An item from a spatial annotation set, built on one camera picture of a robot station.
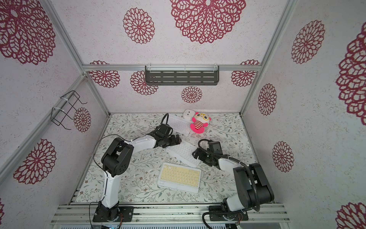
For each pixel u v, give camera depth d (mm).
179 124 1130
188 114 1163
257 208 405
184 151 973
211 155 718
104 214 638
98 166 539
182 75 945
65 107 781
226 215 664
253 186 407
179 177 855
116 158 548
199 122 1064
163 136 796
